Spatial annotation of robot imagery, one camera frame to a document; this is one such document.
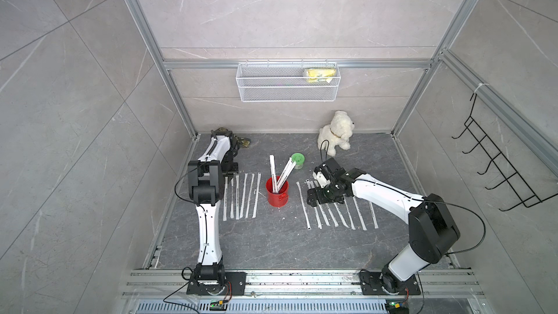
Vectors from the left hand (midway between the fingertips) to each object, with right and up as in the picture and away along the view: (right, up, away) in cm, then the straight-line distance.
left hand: (228, 178), depth 99 cm
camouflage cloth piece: (+5, +18, +15) cm, 24 cm away
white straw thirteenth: (+3, -9, -4) cm, 10 cm away
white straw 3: (+50, -14, -9) cm, 53 cm away
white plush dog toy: (+51, +21, 0) cm, 55 cm away
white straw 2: (+46, -15, -9) cm, 49 cm away
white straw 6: (+11, -7, -3) cm, 13 cm away
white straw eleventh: (+8, -9, -4) cm, 12 cm away
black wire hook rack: (+94, +12, -30) cm, 100 cm away
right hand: (+40, -7, -11) cm, 42 cm away
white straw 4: (+54, -17, -11) cm, 58 cm away
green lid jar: (+34, +9, +4) cm, 35 cm away
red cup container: (+23, -7, -11) cm, 26 cm away
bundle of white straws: (+23, -2, -9) cm, 25 cm away
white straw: (+36, -18, -13) cm, 42 cm away
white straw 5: (+14, -6, -2) cm, 15 cm away
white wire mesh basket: (+28, +45, +2) cm, 53 cm away
